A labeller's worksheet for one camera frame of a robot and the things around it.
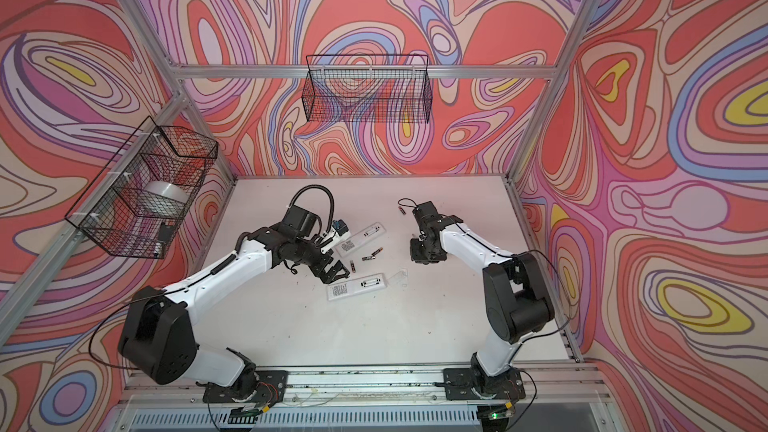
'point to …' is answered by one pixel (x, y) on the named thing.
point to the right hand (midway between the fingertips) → (424, 263)
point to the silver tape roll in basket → (162, 198)
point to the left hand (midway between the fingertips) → (341, 259)
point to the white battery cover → (399, 280)
